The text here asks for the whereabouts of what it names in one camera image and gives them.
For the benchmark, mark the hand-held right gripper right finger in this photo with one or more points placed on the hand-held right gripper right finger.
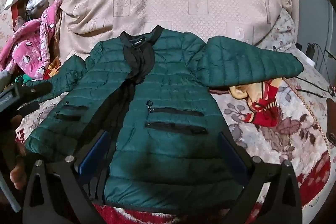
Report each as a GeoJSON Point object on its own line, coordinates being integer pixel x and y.
{"type": "Point", "coordinates": [233, 154]}

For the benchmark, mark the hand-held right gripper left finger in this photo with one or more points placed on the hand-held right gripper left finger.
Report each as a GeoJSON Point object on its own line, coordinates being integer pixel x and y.
{"type": "Point", "coordinates": [95, 151]}

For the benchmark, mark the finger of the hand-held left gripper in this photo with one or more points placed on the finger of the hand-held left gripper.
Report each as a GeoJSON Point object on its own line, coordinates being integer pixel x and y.
{"type": "Point", "coordinates": [29, 108]}
{"type": "Point", "coordinates": [36, 88]}

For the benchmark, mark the green puffer jacket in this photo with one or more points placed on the green puffer jacket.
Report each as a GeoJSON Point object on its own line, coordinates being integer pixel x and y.
{"type": "Point", "coordinates": [168, 113]}

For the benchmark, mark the person's left hand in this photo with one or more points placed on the person's left hand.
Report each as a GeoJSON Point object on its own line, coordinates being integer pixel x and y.
{"type": "Point", "coordinates": [17, 174]}

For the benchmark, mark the green cloth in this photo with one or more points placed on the green cloth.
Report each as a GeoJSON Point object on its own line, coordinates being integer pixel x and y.
{"type": "Point", "coordinates": [22, 79]}

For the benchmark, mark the orange yellow patterned cloth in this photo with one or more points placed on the orange yellow patterned cloth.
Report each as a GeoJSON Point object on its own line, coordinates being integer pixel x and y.
{"type": "Point", "coordinates": [53, 66]}

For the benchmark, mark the pink printed fleece garment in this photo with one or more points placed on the pink printed fleece garment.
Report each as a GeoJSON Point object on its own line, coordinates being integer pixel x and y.
{"type": "Point", "coordinates": [29, 48]}

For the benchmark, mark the floral white red blanket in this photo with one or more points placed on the floral white red blanket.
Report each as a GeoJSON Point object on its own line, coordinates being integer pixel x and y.
{"type": "Point", "coordinates": [283, 134]}

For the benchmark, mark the red yellow patterned cloth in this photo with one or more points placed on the red yellow patterned cloth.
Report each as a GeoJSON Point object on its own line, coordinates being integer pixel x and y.
{"type": "Point", "coordinates": [261, 103]}

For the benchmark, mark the grey tube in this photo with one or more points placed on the grey tube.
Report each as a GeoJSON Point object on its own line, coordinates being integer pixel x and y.
{"type": "Point", "coordinates": [9, 192]}

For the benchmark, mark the brown leather purse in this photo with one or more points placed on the brown leather purse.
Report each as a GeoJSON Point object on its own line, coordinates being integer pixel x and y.
{"type": "Point", "coordinates": [331, 121]}

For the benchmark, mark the black power adapter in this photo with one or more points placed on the black power adapter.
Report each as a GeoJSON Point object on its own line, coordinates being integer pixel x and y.
{"type": "Point", "coordinates": [311, 50]}

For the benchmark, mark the grey refrigerator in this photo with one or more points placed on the grey refrigerator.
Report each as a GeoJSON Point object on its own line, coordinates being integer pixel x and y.
{"type": "Point", "coordinates": [316, 19]}

